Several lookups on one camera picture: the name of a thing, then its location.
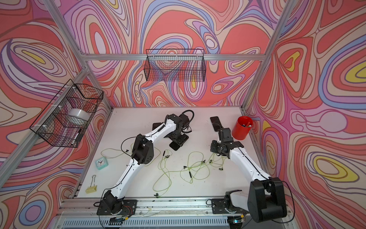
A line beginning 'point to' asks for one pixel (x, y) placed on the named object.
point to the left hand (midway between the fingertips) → (180, 143)
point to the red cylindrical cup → (242, 127)
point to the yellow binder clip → (91, 189)
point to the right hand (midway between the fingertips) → (215, 150)
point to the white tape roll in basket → (79, 113)
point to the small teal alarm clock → (101, 163)
